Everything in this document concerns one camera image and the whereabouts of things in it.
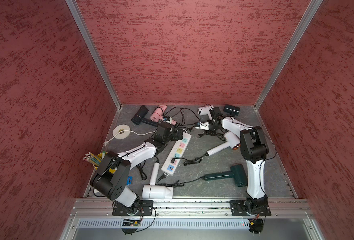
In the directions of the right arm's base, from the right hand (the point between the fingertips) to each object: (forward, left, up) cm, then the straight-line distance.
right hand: (207, 129), depth 104 cm
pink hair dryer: (+13, +36, +4) cm, 38 cm away
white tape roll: (-3, +60, 0) cm, 60 cm away
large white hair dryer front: (-41, +34, +5) cm, 53 cm away
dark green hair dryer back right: (+17, -22, +2) cm, 28 cm away
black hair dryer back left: (+9, +50, +4) cm, 51 cm away
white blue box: (-34, +48, +1) cm, 59 cm away
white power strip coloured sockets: (-20, +22, +2) cm, 30 cm away
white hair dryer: (+15, 0, +4) cm, 15 cm away
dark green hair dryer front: (-31, -13, +3) cm, 34 cm away
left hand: (-9, +21, +11) cm, 26 cm away
